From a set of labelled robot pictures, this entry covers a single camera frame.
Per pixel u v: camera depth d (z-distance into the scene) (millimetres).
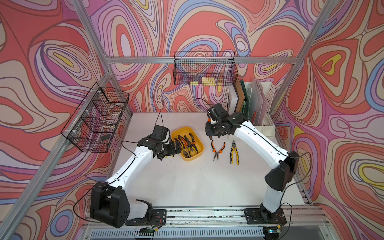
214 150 977
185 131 1023
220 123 586
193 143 1015
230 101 939
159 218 719
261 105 870
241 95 866
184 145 984
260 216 674
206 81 822
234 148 981
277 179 637
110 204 398
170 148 732
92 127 819
